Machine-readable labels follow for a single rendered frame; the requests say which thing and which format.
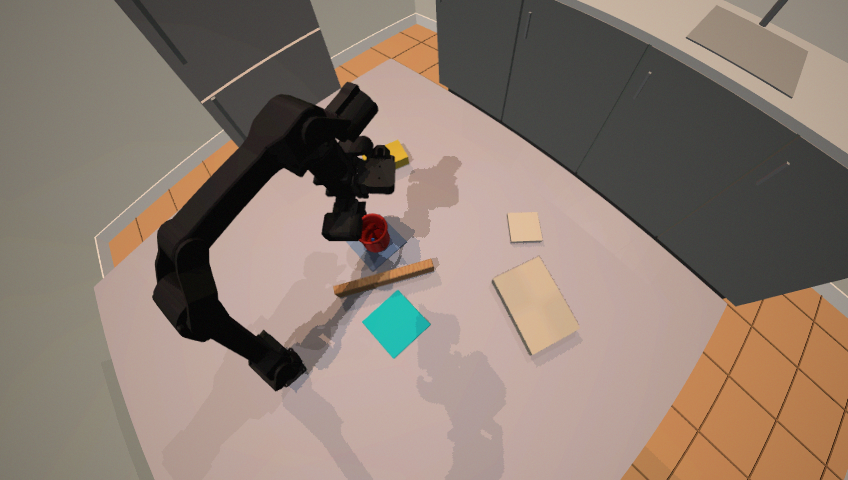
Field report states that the yellow rectangular block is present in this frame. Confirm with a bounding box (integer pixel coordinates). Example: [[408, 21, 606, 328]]
[[385, 140, 409, 169]]

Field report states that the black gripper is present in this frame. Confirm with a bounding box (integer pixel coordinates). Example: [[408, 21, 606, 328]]
[[313, 136, 374, 241]]

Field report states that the tan square flat tile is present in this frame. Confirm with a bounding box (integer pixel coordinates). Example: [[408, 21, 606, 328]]
[[507, 212, 543, 243]]

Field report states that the tan flat rectangular board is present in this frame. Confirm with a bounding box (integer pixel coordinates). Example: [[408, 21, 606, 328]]
[[492, 256, 580, 355]]

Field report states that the brown wooden bar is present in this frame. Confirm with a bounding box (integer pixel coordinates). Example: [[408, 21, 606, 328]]
[[333, 259, 434, 297]]

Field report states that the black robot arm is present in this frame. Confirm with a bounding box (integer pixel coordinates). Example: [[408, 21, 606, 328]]
[[152, 82, 396, 391]]

